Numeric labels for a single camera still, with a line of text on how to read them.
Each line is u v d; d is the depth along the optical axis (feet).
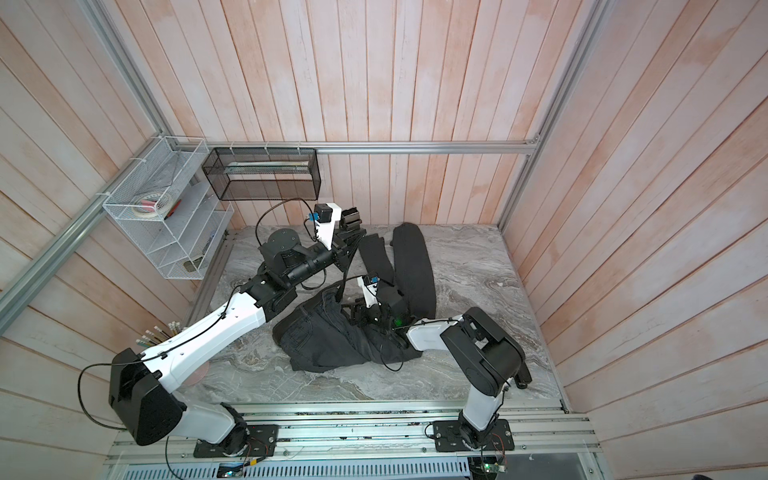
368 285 2.63
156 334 2.51
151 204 2.41
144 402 1.28
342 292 2.68
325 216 1.86
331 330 2.73
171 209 2.45
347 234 2.06
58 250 1.91
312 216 1.79
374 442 2.43
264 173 3.41
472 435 2.12
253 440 2.39
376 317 2.56
